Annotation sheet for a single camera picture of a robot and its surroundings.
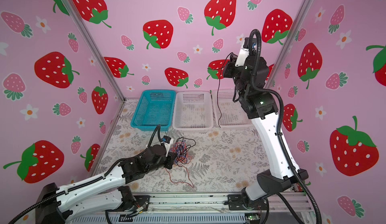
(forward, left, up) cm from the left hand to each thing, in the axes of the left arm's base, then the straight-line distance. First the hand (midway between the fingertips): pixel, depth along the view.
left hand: (178, 155), depth 76 cm
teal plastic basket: (+45, +24, -13) cm, 53 cm away
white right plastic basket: (+39, -36, -13) cm, 55 cm away
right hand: (+21, -23, +44) cm, 54 cm away
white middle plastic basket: (+41, -6, -12) cm, 43 cm away
